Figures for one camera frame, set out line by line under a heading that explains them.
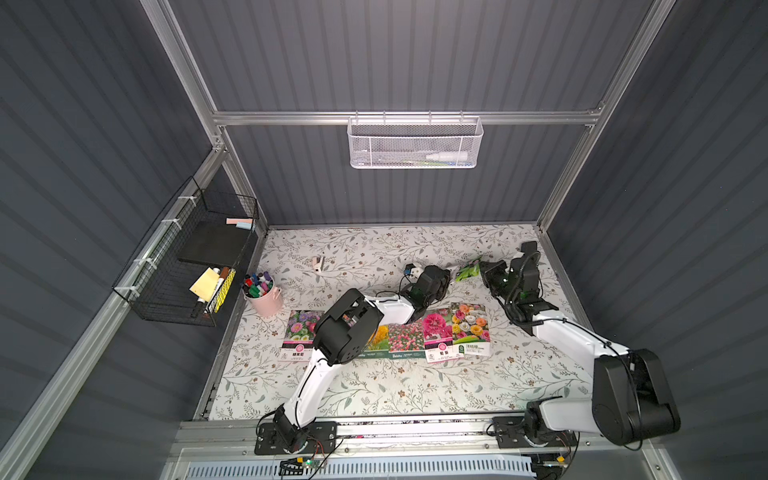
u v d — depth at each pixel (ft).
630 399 1.39
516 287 2.19
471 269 2.94
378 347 2.92
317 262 3.53
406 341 2.92
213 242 2.54
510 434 2.40
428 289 2.51
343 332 1.86
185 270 2.35
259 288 2.88
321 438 2.40
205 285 2.25
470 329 3.01
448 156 3.07
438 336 2.99
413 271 3.01
